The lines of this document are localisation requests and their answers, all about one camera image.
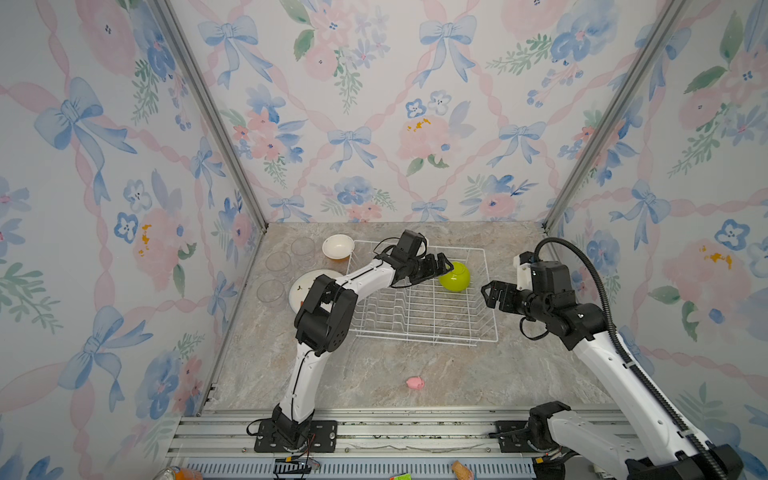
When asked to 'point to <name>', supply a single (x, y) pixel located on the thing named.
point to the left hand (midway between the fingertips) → (447, 268)
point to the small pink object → (415, 383)
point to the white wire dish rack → (425, 312)
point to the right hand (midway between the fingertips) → (497, 289)
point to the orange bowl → (338, 247)
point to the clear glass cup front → (303, 246)
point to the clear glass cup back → (278, 261)
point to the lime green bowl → (457, 279)
